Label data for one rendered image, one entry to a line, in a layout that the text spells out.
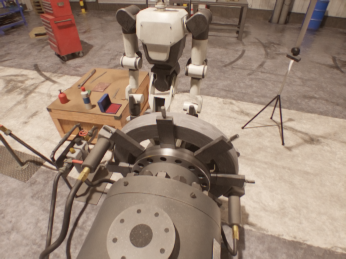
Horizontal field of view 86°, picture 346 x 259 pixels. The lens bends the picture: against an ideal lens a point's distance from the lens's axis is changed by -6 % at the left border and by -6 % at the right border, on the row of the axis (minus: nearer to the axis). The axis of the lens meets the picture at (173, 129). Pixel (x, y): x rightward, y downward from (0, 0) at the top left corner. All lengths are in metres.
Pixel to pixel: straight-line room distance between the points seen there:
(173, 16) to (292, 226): 1.73
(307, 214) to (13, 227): 2.41
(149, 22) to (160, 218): 0.94
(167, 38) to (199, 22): 0.18
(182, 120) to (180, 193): 0.34
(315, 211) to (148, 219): 1.65
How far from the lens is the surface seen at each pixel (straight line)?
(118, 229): 0.70
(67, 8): 4.70
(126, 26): 1.29
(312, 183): 2.29
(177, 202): 0.77
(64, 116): 2.24
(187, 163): 0.99
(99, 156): 1.10
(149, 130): 0.99
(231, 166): 1.10
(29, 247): 1.94
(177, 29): 1.13
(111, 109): 1.98
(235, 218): 1.24
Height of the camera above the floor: 1.56
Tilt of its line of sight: 41 degrees down
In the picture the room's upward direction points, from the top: straight up
